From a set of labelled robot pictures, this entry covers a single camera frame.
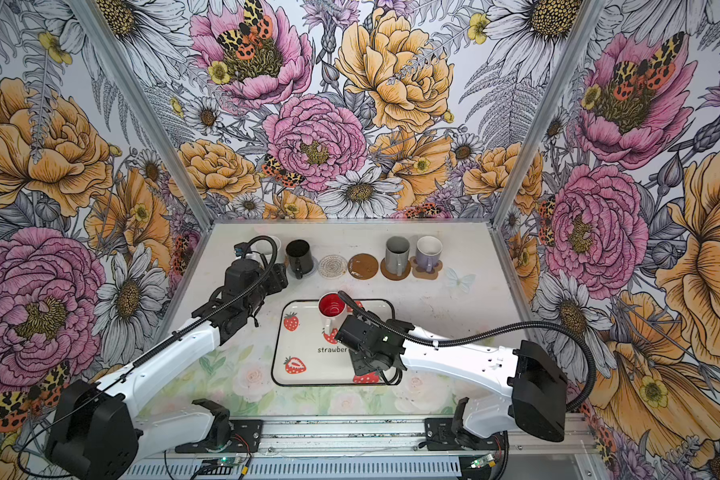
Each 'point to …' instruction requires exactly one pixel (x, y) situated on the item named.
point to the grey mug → (397, 254)
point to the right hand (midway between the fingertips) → (369, 368)
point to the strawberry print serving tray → (302, 354)
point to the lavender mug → (428, 251)
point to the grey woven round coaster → (313, 270)
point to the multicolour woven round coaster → (332, 266)
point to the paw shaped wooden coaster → (421, 273)
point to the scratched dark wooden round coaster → (363, 266)
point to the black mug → (300, 261)
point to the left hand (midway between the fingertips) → (274, 277)
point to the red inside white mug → (332, 308)
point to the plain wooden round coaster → (389, 276)
